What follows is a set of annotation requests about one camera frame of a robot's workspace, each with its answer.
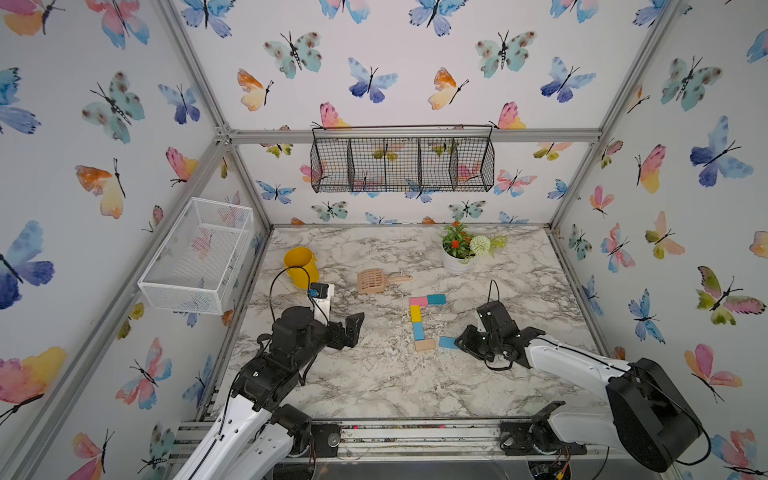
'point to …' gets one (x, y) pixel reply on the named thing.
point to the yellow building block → (415, 314)
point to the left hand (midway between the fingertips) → (349, 310)
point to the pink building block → (418, 301)
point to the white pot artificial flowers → (459, 248)
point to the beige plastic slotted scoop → (372, 281)
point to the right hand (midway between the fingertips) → (458, 340)
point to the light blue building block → (447, 342)
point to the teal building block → (436, 299)
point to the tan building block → (425, 344)
